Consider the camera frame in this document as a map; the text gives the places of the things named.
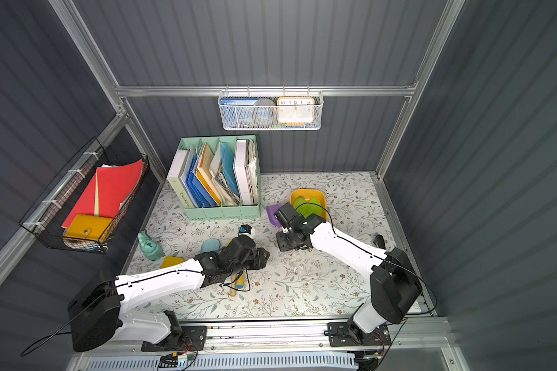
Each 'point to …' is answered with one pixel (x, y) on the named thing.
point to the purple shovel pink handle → (271, 210)
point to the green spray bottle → (149, 247)
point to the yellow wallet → (87, 226)
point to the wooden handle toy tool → (233, 285)
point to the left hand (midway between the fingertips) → (264, 254)
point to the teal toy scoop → (210, 245)
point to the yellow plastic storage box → (309, 194)
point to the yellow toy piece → (169, 261)
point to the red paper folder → (109, 188)
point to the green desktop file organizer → (216, 178)
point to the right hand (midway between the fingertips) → (289, 239)
